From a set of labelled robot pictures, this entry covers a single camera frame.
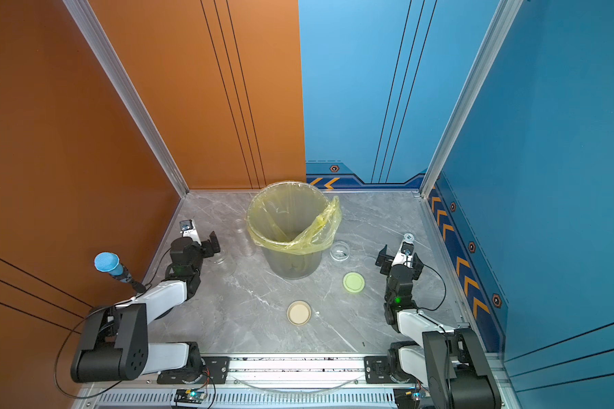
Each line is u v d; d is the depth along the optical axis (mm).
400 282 646
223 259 851
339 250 985
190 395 709
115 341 882
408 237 965
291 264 870
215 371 738
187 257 684
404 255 721
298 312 843
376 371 725
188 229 763
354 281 919
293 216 940
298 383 728
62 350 435
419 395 696
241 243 956
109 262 623
